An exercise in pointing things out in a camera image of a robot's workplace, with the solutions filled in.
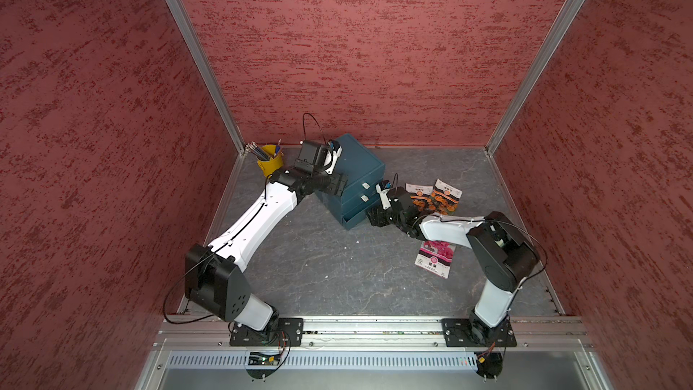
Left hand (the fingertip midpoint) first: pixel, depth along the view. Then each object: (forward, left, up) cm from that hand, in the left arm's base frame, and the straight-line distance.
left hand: (331, 184), depth 82 cm
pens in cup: (+19, +31, -4) cm, 37 cm away
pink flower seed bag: (-15, -35, -21) cm, 44 cm away
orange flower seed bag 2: (+9, -43, -20) cm, 48 cm away
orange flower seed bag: (+9, -34, -21) cm, 41 cm away
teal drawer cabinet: (+4, -10, +1) cm, 11 cm away
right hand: (0, -14, -17) cm, 22 cm away
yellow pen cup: (+15, +25, -10) cm, 31 cm away
